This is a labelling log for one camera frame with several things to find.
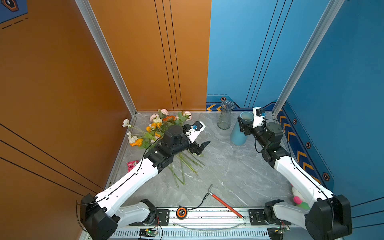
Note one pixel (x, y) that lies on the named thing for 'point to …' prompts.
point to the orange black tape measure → (181, 213)
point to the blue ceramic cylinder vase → (238, 138)
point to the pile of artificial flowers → (142, 138)
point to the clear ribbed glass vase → (224, 119)
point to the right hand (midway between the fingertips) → (244, 115)
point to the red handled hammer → (232, 210)
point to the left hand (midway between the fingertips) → (202, 132)
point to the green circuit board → (147, 232)
